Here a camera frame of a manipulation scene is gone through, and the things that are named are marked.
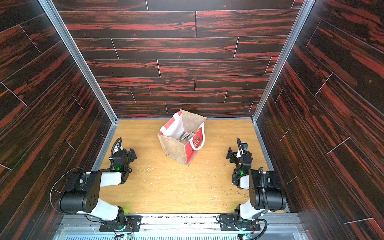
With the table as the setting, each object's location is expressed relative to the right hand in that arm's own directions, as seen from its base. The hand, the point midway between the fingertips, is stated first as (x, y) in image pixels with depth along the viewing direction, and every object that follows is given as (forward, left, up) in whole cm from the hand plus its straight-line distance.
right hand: (241, 148), depth 92 cm
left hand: (-4, +74, -1) cm, 74 cm away
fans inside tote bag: (+11, +36, -4) cm, 38 cm away
